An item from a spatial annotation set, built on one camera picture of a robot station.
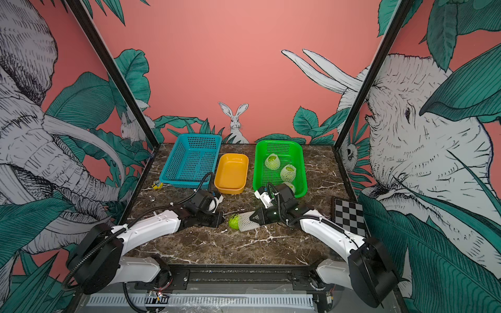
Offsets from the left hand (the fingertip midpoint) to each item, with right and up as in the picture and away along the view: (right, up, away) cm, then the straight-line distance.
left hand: (226, 218), depth 85 cm
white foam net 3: (+30, +19, +13) cm, 38 cm away
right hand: (+11, +3, -8) cm, 14 cm away
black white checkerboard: (+57, 0, +5) cm, 57 cm away
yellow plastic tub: (-1, +19, +22) cm, 29 cm away
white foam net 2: (+22, +25, +19) cm, 38 cm away
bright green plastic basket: (+33, +31, +28) cm, 53 cm away
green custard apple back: (+3, -1, -2) cm, 4 cm away
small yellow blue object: (-40, +12, +16) cm, 45 cm away
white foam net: (+9, -1, -5) cm, 10 cm away
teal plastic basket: (-24, +26, +26) cm, 43 cm away
